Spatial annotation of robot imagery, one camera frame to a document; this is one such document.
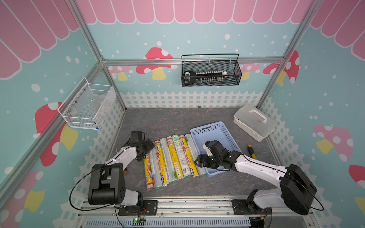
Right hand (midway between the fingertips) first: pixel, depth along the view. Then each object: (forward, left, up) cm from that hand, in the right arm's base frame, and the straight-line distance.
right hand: (198, 163), depth 82 cm
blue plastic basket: (+27, -14, -7) cm, 31 cm away
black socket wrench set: (+45, +3, +28) cm, 53 cm away
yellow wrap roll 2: (+2, +22, -5) cm, 23 cm away
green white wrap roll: (-2, +25, -3) cm, 26 cm away
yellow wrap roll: (-7, +28, -4) cm, 29 cm away
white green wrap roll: (-1, +8, -4) cm, 9 cm away
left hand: (+11, +31, -4) cm, 33 cm away
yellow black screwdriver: (+11, -36, -7) cm, 39 cm away
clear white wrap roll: (-4, +16, -4) cm, 17 cm away
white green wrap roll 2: (-3, -2, -4) cm, 5 cm away
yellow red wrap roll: (+19, +10, -4) cm, 22 cm away
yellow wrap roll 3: (-4, +12, -4) cm, 13 cm away
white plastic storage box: (+28, -40, +3) cm, 49 cm away
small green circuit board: (-27, +32, -10) cm, 43 cm away
